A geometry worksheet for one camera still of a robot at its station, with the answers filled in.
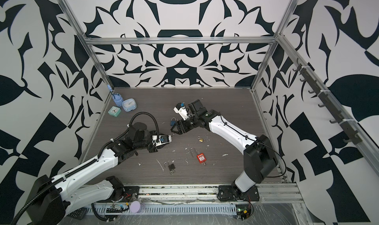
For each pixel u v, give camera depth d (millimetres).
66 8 776
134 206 634
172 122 991
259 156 436
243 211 709
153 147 690
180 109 729
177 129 711
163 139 649
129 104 1056
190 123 691
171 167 825
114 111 1042
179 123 702
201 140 921
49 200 388
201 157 849
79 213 688
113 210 728
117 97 1042
